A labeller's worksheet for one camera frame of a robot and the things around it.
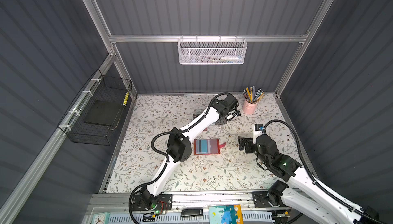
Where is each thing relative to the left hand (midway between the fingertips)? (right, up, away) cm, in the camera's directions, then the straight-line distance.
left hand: (218, 114), depth 92 cm
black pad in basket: (-58, +2, -19) cm, 61 cm away
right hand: (+14, -12, -13) cm, 23 cm away
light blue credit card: (-9, -19, 0) cm, 21 cm away
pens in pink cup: (+25, +12, +14) cm, 31 cm away
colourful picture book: (+2, -45, -22) cm, 50 cm away
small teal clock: (-55, -46, -24) cm, 76 cm away
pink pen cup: (+22, +4, +11) cm, 25 cm away
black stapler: (-15, -43, -23) cm, 51 cm away
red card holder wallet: (-4, -20, 0) cm, 20 cm away
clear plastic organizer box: (+1, -3, -9) cm, 10 cm away
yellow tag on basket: (-52, +9, -9) cm, 53 cm away
